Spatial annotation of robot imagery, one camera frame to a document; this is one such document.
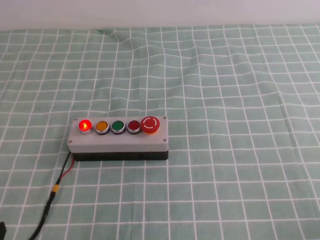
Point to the black object at corner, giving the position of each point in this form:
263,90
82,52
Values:
3,230

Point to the red emergency stop button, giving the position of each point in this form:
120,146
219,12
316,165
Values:
150,124

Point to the dark red push button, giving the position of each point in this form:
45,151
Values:
134,127

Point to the green push button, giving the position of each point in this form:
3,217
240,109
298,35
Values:
118,127

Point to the grey black button switch box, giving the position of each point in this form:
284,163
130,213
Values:
119,147

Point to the yellow cable connector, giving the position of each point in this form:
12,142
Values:
55,188

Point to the cyan checkered tablecloth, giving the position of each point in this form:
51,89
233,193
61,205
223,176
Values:
243,108

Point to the yellow push button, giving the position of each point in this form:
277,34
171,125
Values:
102,127

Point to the lit red indicator lamp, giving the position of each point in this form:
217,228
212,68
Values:
85,126

